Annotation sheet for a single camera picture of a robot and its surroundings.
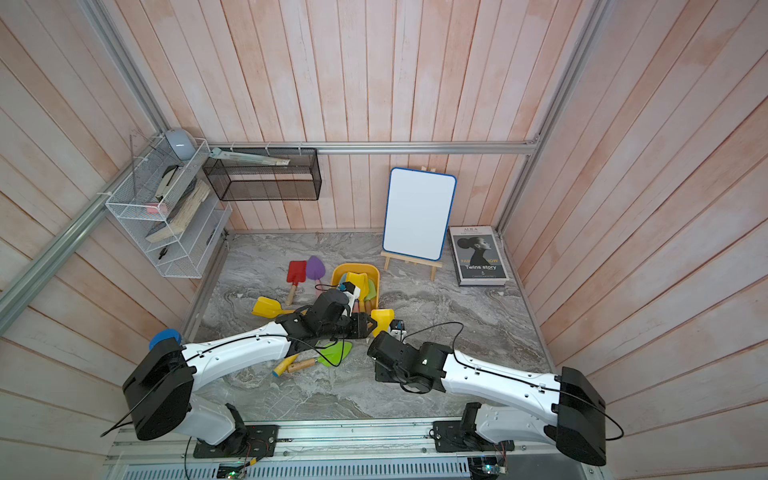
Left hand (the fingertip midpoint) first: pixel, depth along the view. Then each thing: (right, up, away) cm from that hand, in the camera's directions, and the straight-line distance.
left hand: (371, 329), depth 81 cm
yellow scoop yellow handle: (-4, +12, +21) cm, 24 cm away
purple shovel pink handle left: (-21, +15, +26) cm, 37 cm away
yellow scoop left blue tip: (-35, +3, +17) cm, 39 cm away
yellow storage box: (0, +15, +20) cm, 25 cm away
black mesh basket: (-27, +49, +27) cm, 61 cm away
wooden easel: (+21, +18, +20) cm, 34 cm away
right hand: (+2, -9, -3) cm, 10 cm away
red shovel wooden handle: (-28, +14, +26) cm, 41 cm away
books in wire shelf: (-52, +34, +1) cm, 62 cm away
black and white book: (+38, +20, +27) cm, 51 cm away
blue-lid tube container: (-50, +1, -9) cm, 51 cm away
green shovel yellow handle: (-25, -11, +2) cm, 28 cm away
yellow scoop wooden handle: (+3, +3, +3) cm, 5 cm away
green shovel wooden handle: (-13, -10, +7) cm, 18 cm away
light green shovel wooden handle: (0, +9, +18) cm, 20 cm away
